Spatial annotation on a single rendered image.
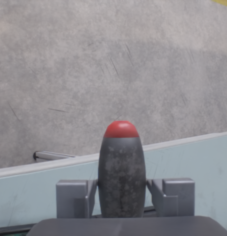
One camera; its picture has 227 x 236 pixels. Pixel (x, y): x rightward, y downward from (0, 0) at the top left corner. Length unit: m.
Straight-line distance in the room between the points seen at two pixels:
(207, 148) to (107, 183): 0.40
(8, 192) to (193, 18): 2.13
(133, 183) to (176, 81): 1.91
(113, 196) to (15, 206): 0.20
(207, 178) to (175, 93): 1.51
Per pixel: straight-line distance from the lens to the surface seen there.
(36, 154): 1.38
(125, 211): 0.16
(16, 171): 0.34
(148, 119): 1.83
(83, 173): 0.37
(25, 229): 0.33
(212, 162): 0.56
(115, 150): 0.16
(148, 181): 0.16
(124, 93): 1.71
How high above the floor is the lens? 1.31
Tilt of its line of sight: 52 degrees down
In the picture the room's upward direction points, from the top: 87 degrees clockwise
